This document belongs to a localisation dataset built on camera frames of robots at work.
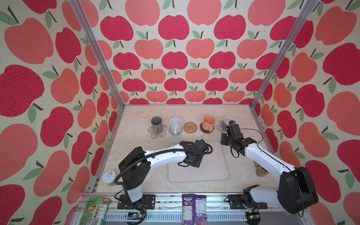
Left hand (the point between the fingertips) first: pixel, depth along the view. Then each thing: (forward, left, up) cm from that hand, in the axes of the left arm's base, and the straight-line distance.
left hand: (197, 166), depth 81 cm
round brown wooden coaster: (+29, -8, -4) cm, 30 cm away
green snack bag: (-21, +54, -5) cm, 58 cm away
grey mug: (+28, +26, +5) cm, 38 cm away
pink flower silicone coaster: (+24, +28, -5) cm, 38 cm away
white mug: (+34, +14, -3) cm, 37 cm away
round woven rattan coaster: (+33, +2, -6) cm, 33 cm away
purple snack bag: (-21, +3, -3) cm, 21 cm away
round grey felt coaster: (+24, +12, -2) cm, 27 cm away
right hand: (+16, -20, +5) cm, 26 cm away
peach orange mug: (+33, -11, +1) cm, 34 cm away
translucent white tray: (+1, -12, -6) cm, 13 cm away
